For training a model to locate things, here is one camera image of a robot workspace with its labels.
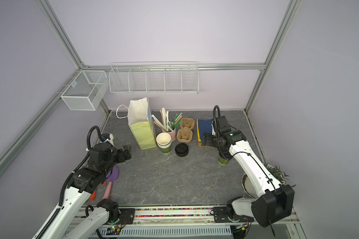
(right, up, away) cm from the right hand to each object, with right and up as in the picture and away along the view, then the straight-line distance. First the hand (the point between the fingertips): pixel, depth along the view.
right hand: (210, 141), depth 80 cm
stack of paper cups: (-27, -1, +12) cm, 29 cm away
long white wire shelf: (-34, +40, +18) cm, 56 cm away
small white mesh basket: (-82, +31, +19) cm, 89 cm away
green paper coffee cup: (+8, -13, +7) cm, 17 cm away
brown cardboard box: (-4, -4, +18) cm, 19 cm away
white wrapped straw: (-26, +15, +15) cm, 34 cm away
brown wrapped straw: (-30, +8, +14) cm, 34 cm away
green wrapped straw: (-21, +9, +19) cm, 30 cm away
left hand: (-45, -4, -6) cm, 46 cm away
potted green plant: (+21, -26, -3) cm, 33 cm away
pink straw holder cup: (-22, +3, +16) cm, 27 cm away
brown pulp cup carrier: (-14, +3, +24) cm, 28 cm away
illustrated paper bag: (-37, +10, 0) cm, 39 cm away
